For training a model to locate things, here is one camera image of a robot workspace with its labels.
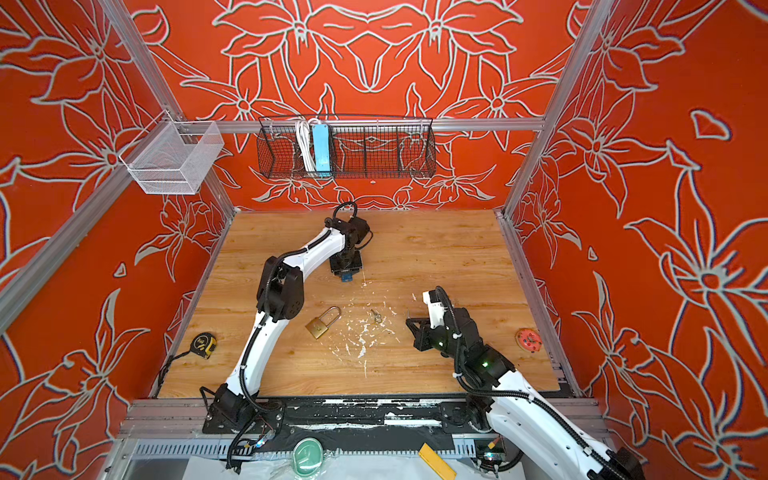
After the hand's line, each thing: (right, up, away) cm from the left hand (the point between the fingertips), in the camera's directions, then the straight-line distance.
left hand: (350, 272), depth 101 cm
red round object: (+53, -17, -18) cm, 59 cm away
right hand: (+17, -11, -24) cm, 31 cm away
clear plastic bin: (-55, +38, -9) cm, 68 cm away
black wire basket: (+16, +42, -3) cm, 45 cm away
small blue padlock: (-1, -1, -3) cm, 3 cm away
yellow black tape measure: (-40, -19, -18) cm, 48 cm away
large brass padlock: (-8, -15, -14) cm, 22 cm away
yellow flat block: (+24, -40, -34) cm, 58 cm away
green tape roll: (-6, -39, -34) cm, 52 cm away
